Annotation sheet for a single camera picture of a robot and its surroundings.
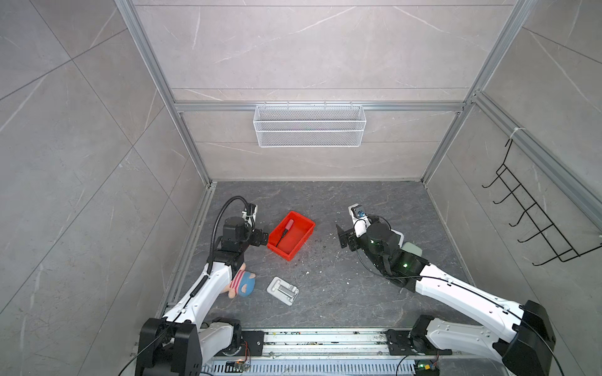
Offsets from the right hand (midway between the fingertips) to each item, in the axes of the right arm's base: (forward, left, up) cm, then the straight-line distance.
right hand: (350, 218), depth 76 cm
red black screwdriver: (+11, +23, -22) cm, 34 cm away
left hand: (+6, +34, -6) cm, 35 cm away
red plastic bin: (+5, +20, -22) cm, 30 cm away
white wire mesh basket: (+45, +12, +6) cm, 47 cm away
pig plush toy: (-15, +38, -17) cm, 44 cm away
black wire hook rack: (-18, -50, +9) cm, 55 cm away
